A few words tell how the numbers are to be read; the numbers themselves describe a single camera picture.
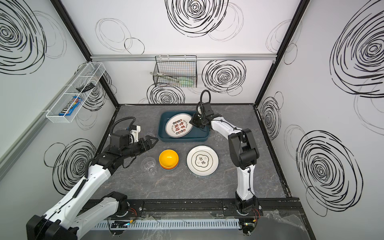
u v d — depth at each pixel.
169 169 0.83
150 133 1.02
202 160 0.89
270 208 0.76
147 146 0.68
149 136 0.70
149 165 0.84
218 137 0.99
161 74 0.84
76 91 0.79
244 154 0.53
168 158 0.87
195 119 0.86
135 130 0.71
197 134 0.89
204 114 0.77
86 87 0.77
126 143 0.62
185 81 0.87
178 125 0.97
